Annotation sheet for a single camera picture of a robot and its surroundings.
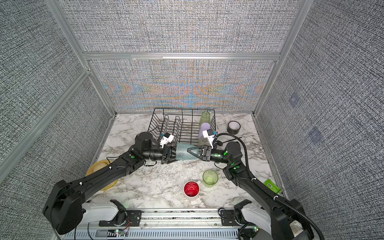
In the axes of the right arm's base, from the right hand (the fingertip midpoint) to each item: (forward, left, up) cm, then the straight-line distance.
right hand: (189, 150), depth 65 cm
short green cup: (-2, -11, -29) cm, 31 cm away
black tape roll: (+35, -32, -29) cm, 55 cm away
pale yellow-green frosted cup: (+15, -8, -18) cm, 25 cm away
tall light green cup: (+35, -10, -19) cm, 41 cm away
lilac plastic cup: (+25, -9, -16) cm, 30 cm away
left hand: (0, +2, -5) cm, 6 cm away
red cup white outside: (-8, 0, -28) cm, 29 cm away
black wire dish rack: (+39, +5, -30) cm, 49 cm away
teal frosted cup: (-2, +3, +1) cm, 4 cm away
